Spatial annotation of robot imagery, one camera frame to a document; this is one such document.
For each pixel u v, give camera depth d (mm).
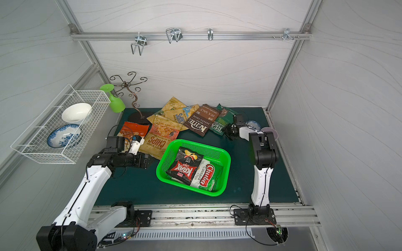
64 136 648
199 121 1109
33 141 572
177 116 1143
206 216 752
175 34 758
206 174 857
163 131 1068
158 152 957
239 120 864
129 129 1080
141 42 783
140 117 1134
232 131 881
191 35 787
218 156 906
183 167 883
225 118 1134
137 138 715
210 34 784
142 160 687
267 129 1013
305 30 778
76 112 708
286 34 765
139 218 730
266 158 568
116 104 937
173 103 1195
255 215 659
